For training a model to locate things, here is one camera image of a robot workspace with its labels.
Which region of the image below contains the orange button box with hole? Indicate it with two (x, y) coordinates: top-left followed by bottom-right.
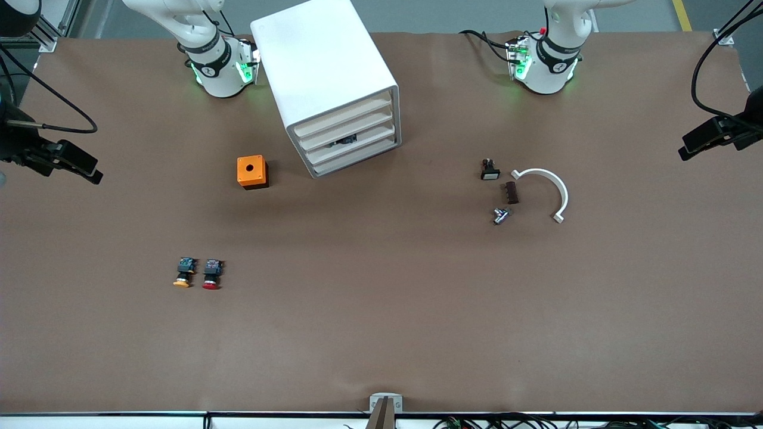
(237, 154), (269, 191)

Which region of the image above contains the aluminium frame profile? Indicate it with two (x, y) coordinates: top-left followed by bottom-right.
(0, 0), (81, 53)

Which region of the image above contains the brown table cover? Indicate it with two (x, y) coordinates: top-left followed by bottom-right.
(0, 30), (763, 415)

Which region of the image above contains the white plastic drawer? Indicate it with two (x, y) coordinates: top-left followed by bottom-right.
(289, 91), (398, 141)
(294, 102), (399, 153)
(308, 130), (401, 178)
(301, 116), (400, 166)

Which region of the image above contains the aluminium frame strut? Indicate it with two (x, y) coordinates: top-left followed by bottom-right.
(712, 0), (758, 47)

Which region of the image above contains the white drawer cabinet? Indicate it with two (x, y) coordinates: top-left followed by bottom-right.
(250, 0), (402, 179)

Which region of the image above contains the black cable bundle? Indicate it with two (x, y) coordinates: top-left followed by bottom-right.
(432, 413), (763, 429)

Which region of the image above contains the yellow push button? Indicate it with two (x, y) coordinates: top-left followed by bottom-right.
(172, 257), (198, 288)

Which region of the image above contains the red push button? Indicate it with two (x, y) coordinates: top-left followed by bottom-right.
(201, 258), (225, 291)

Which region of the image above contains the black base cable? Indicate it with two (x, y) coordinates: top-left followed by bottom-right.
(203, 6), (237, 39)
(458, 29), (514, 63)

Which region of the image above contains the white half-ring clamp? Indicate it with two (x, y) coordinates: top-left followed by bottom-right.
(511, 168), (569, 225)

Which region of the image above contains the grey metal bracket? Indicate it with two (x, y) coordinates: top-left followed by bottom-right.
(368, 392), (404, 429)

